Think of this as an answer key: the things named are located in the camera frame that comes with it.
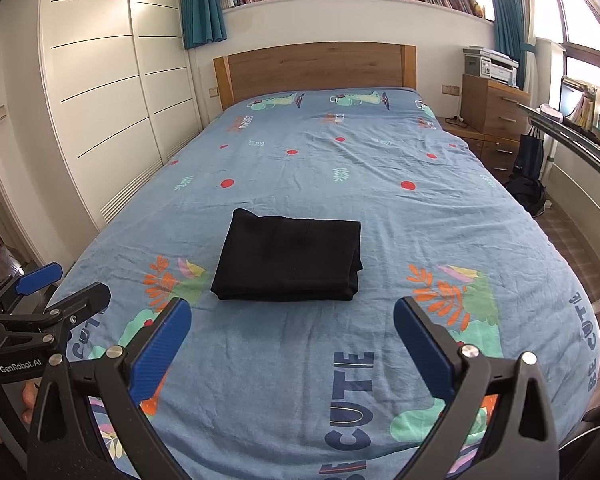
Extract black pants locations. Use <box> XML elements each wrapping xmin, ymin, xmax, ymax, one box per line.
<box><xmin>211</xmin><ymin>209</ymin><xmax>363</xmax><ymax>302</ymax></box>

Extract black bag on floor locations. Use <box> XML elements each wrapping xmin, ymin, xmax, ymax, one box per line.
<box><xmin>504</xmin><ymin>134</ymin><xmax>546</xmax><ymax>218</ymax></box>

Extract white wardrobe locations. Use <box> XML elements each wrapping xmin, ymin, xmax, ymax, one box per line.
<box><xmin>38</xmin><ymin>0</ymin><xmax>202</xmax><ymax>229</ymax></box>

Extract blue patterned bed sheet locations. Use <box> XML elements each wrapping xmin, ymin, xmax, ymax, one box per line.
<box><xmin>58</xmin><ymin>88</ymin><xmax>600</xmax><ymax>479</ymax></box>

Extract wooden nightstand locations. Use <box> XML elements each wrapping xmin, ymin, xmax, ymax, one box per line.
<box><xmin>438</xmin><ymin>117</ymin><xmax>484</xmax><ymax>158</ymax></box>

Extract wooden dresser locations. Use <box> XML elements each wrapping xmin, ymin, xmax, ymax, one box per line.
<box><xmin>460</xmin><ymin>74</ymin><xmax>530</xmax><ymax>183</ymax></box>

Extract wooden headboard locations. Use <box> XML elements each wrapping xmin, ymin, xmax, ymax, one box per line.
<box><xmin>213</xmin><ymin>41</ymin><xmax>417</xmax><ymax>110</ymax></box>

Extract teal curtain left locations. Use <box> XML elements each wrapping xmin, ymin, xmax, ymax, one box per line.
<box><xmin>181</xmin><ymin>0</ymin><xmax>227</xmax><ymax>50</ymax></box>

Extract teal curtain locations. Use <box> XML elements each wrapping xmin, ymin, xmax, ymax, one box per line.
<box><xmin>181</xmin><ymin>0</ymin><xmax>227</xmax><ymax>50</ymax></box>
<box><xmin>492</xmin><ymin>0</ymin><xmax>529</xmax><ymax>90</ymax></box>

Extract white printer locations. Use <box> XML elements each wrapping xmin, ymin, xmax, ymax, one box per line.
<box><xmin>463</xmin><ymin>46</ymin><xmax>519</xmax><ymax>87</ymax></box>

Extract teal curtain right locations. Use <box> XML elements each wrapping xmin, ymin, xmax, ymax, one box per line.
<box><xmin>492</xmin><ymin>0</ymin><xmax>529</xmax><ymax>90</ymax></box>

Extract metal rail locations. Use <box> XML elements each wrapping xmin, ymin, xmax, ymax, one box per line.
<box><xmin>516</xmin><ymin>103</ymin><xmax>600</xmax><ymax>174</ymax></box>

